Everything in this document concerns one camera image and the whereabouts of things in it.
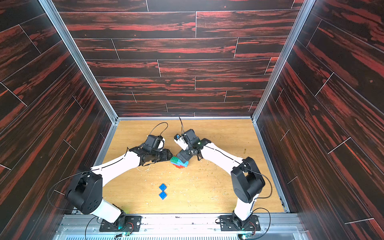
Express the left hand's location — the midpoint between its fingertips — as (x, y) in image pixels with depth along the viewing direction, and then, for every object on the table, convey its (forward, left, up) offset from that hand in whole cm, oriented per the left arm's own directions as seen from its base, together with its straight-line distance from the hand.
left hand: (171, 155), depth 89 cm
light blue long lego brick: (-4, -3, -3) cm, 6 cm away
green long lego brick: (-2, -2, -1) cm, 3 cm away
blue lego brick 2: (-21, +3, -8) cm, 22 cm away
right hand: (+4, -10, +2) cm, 11 cm away
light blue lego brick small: (-4, -9, -2) cm, 10 cm away
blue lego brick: (-16, +4, -8) cm, 18 cm away
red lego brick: (-3, -5, -8) cm, 10 cm away
